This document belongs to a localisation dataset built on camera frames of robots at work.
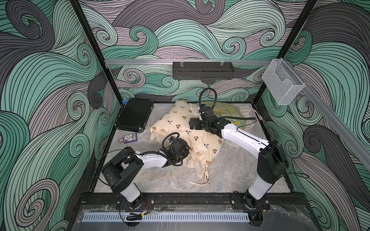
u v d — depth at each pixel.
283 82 0.78
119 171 0.44
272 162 0.45
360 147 0.51
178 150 0.70
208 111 0.66
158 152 0.59
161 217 0.70
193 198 0.76
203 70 0.98
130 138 0.98
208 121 0.66
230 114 0.94
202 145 0.88
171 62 0.95
